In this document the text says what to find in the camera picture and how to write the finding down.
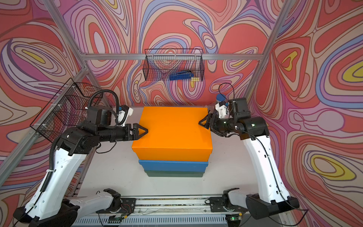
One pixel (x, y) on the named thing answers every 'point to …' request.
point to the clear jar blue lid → (220, 97)
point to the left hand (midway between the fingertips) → (145, 132)
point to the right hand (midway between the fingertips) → (203, 129)
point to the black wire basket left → (67, 109)
